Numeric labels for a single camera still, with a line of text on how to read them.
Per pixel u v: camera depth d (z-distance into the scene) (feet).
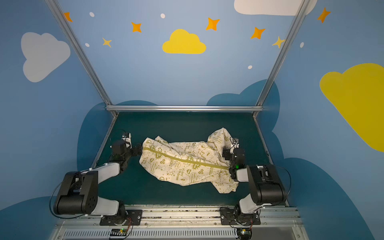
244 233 2.40
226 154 2.83
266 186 1.54
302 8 2.30
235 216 2.23
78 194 1.43
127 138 2.66
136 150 2.78
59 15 2.34
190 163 2.83
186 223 2.41
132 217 2.45
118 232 2.40
